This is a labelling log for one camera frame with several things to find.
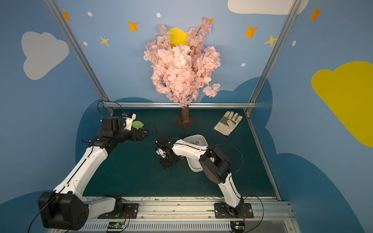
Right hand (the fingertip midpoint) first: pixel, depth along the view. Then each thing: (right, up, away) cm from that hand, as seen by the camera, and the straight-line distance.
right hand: (168, 163), depth 89 cm
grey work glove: (+45, +26, +25) cm, 57 cm away
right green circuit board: (+38, -28, -16) cm, 50 cm away
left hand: (-14, +23, -8) cm, 28 cm away
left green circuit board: (-24, -26, -17) cm, 40 cm away
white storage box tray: (+17, -1, +2) cm, 17 cm away
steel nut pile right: (+8, +3, +4) cm, 9 cm away
